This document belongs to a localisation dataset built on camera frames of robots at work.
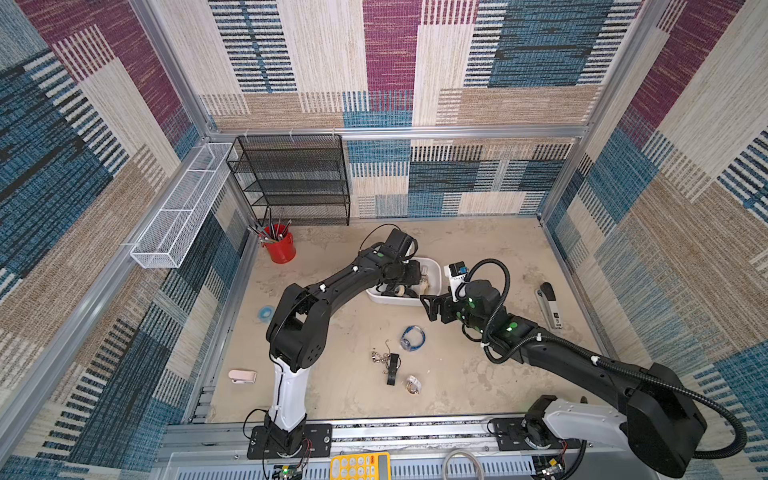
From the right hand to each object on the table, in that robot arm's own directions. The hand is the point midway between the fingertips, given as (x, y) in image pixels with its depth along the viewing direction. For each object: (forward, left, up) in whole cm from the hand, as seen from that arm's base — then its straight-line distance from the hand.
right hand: (439, 296), depth 83 cm
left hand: (+10, +5, -4) cm, 11 cm away
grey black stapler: (+4, -35, -10) cm, 37 cm away
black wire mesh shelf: (+46, +47, +7) cm, 66 cm away
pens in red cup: (+27, +54, -4) cm, 61 cm away
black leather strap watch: (-14, +13, -13) cm, 22 cm away
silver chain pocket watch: (-12, +18, -13) cm, 25 cm away
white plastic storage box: (+12, 0, -13) cm, 18 cm away
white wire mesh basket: (+6, +65, +21) cm, 69 cm away
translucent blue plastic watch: (-6, +7, -13) cm, 16 cm away
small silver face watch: (-20, +8, -10) cm, 24 cm away
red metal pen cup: (+24, +50, -8) cm, 56 cm away
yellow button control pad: (-37, +18, -12) cm, 43 cm away
